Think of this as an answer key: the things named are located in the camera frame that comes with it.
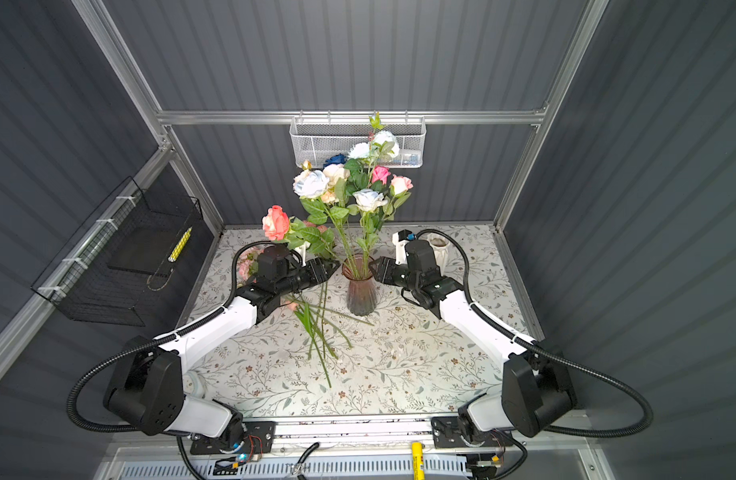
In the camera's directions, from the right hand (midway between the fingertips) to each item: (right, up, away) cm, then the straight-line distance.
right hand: (377, 267), depth 81 cm
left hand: (-11, +1, +1) cm, 11 cm away
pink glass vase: (-5, -9, +15) cm, 18 cm away
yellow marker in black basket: (-52, +6, -3) cm, 53 cm away
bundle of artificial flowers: (-20, -14, +15) cm, 29 cm away
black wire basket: (-63, +1, -8) cm, 64 cm away
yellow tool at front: (+10, -45, -12) cm, 48 cm away
